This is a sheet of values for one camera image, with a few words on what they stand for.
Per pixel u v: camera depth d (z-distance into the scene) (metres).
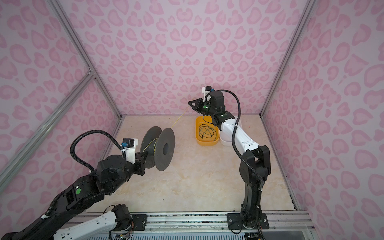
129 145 0.52
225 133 0.62
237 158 0.97
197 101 0.75
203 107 0.73
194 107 0.74
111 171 0.43
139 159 0.54
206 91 0.76
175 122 1.17
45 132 0.64
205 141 1.03
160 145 0.64
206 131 1.09
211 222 0.75
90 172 0.48
